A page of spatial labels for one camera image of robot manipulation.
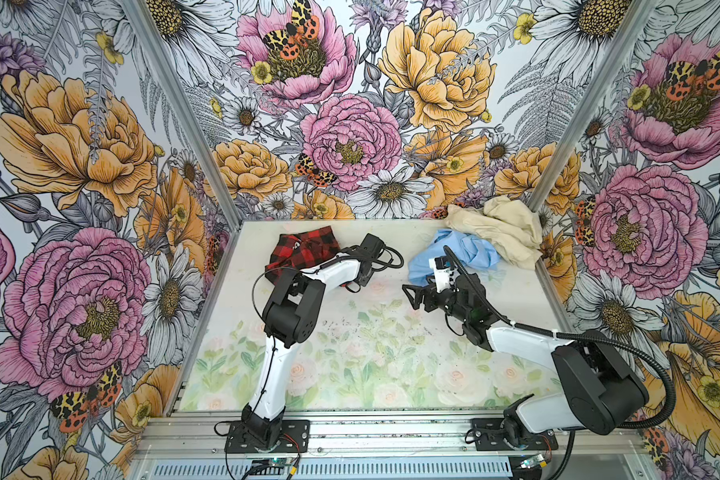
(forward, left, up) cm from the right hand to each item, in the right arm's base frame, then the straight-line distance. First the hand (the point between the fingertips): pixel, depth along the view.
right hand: (415, 289), depth 88 cm
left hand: (+12, +20, -9) cm, 25 cm away
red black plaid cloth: (+17, +35, -1) cm, 39 cm away
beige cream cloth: (+28, -36, -3) cm, 46 cm away
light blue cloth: (+16, -20, -3) cm, 25 cm away
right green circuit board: (-40, -25, -13) cm, 49 cm away
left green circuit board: (-39, +35, -12) cm, 54 cm away
